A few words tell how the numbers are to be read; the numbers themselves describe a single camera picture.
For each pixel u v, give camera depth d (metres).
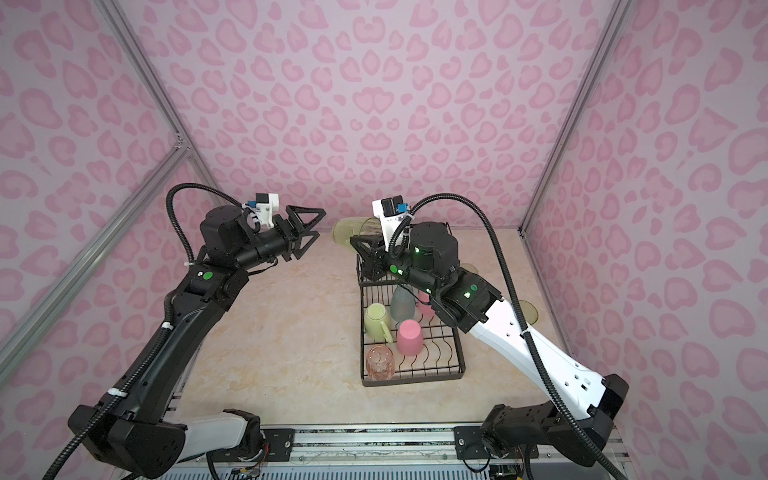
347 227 0.64
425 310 0.93
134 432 0.37
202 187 0.61
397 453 0.72
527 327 0.42
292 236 0.57
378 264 0.52
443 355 0.86
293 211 0.58
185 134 0.91
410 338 0.80
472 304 0.44
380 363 0.81
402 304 0.89
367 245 0.58
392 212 0.49
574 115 0.86
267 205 0.62
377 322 0.82
